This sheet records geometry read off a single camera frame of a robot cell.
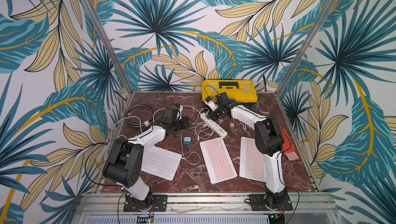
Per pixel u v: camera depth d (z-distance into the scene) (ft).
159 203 2.41
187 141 3.06
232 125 3.19
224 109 2.52
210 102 3.01
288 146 3.03
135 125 3.26
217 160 2.84
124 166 1.46
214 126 3.21
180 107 2.79
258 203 2.38
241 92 3.20
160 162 2.81
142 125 3.22
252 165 2.81
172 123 2.32
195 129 3.27
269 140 1.86
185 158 2.88
